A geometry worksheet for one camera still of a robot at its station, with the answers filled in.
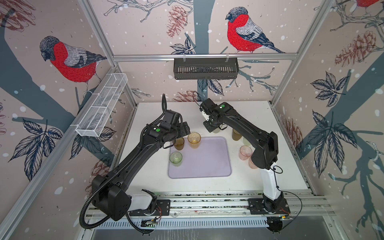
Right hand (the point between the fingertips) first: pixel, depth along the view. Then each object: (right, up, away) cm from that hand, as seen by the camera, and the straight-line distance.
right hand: (209, 127), depth 89 cm
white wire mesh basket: (-58, +4, -18) cm, 61 cm away
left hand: (-14, -1, -11) cm, 18 cm away
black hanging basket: (-14, +42, +18) cm, 47 cm away
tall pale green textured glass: (+4, -2, -1) cm, 5 cm away
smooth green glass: (-21, -19, +1) cm, 28 cm away
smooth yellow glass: (-10, -8, +6) cm, 14 cm away
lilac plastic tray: (+2, -20, +1) cm, 20 cm away
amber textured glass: (-20, -11, +6) cm, 23 cm away
